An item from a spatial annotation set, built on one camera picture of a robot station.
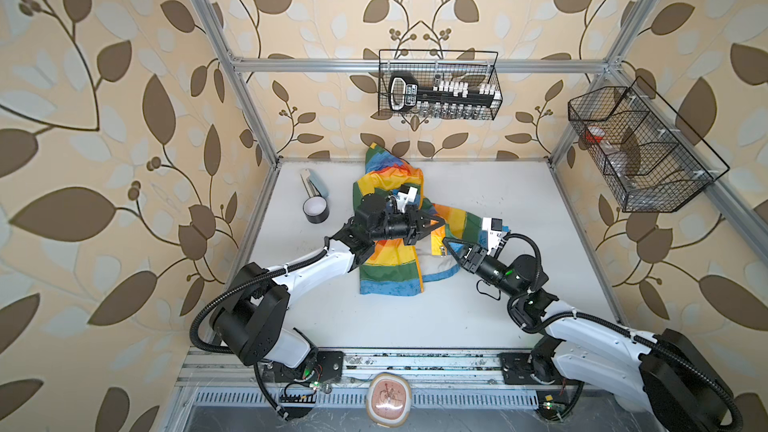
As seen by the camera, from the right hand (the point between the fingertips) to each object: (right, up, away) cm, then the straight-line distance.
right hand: (444, 245), depth 71 cm
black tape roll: (-40, +6, +34) cm, 53 cm away
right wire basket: (+52, +21, +2) cm, 56 cm away
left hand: (+1, +5, -2) cm, 6 cm away
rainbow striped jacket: (-12, -11, +19) cm, 25 cm away
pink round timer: (-14, -35, -3) cm, 38 cm away
